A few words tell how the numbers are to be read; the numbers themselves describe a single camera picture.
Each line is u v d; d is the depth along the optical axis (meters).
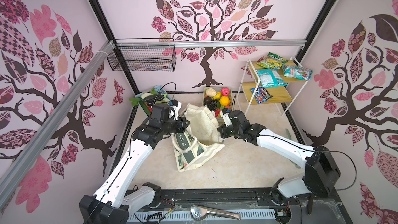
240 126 0.62
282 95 0.97
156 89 1.16
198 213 0.65
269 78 0.78
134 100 1.03
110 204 0.37
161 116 0.55
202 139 0.88
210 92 1.09
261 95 0.96
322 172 0.42
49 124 0.51
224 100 1.05
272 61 0.87
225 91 1.09
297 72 0.77
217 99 1.09
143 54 0.95
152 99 1.07
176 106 0.66
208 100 1.10
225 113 0.74
